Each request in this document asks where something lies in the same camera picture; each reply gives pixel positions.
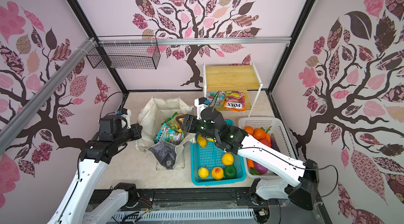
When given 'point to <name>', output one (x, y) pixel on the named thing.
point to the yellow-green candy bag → (171, 121)
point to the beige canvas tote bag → (151, 114)
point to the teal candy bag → (167, 133)
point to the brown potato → (181, 119)
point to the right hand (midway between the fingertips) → (181, 117)
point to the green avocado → (230, 172)
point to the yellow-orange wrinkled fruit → (202, 141)
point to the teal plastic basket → (212, 165)
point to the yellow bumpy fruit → (228, 159)
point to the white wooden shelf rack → (233, 78)
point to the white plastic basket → (285, 145)
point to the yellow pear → (203, 172)
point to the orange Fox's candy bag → (234, 100)
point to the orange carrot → (250, 163)
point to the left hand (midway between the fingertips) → (142, 129)
